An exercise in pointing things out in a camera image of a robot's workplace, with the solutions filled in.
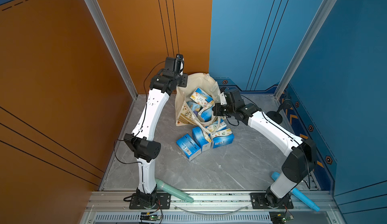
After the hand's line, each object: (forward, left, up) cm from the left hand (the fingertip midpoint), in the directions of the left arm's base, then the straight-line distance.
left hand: (182, 74), depth 79 cm
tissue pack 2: (-15, -20, -26) cm, 36 cm away
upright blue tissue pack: (-22, -10, -29) cm, 38 cm away
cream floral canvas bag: (-11, 0, -22) cm, 24 cm away
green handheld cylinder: (-47, +9, -34) cm, 59 cm away
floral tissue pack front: (-11, -13, -20) cm, 26 cm away
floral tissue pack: (+3, -11, -21) cm, 24 cm away
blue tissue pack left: (-27, -3, -30) cm, 41 cm away
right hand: (-11, -16, -14) cm, 25 cm away
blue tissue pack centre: (-22, -23, -29) cm, 43 cm away
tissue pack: (-5, -6, -21) cm, 23 cm away
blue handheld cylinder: (-49, -58, -35) cm, 84 cm away
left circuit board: (-59, +14, -38) cm, 71 cm away
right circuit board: (-58, -48, -37) cm, 84 cm away
